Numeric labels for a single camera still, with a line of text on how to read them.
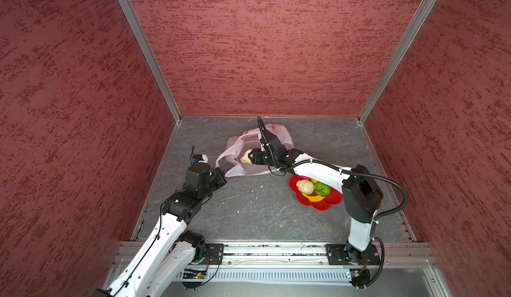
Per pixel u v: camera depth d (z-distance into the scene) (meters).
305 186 0.86
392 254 0.76
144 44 0.87
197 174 0.55
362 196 0.48
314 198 0.86
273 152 0.67
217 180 0.67
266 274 0.71
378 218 0.52
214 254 0.74
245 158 0.87
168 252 0.48
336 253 0.74
